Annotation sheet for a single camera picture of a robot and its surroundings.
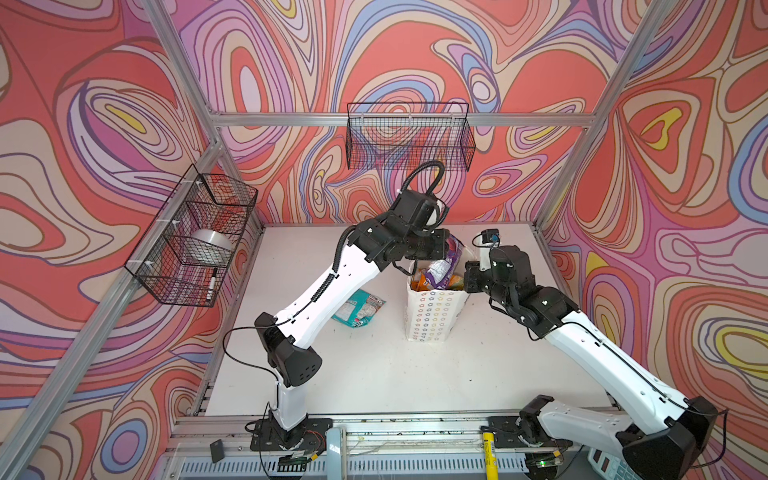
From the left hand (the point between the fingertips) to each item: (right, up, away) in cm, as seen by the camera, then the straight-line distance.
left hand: (455, 246), depth 68 cm
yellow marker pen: (+8, -51, +1) cm, 51 cm away
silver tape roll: (-59, 0, +2) cm, 59 cm away
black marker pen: (-59, -10, +4) cm, 60 cm away
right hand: (+5, -6, +7) cm, 11 cm away
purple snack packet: (-3, -6, +1) cm, 7 cm away
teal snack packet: (-25, -19, +23) cm, 39 cm away
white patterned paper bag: (-4, -18, +10) cm, 21 cm away
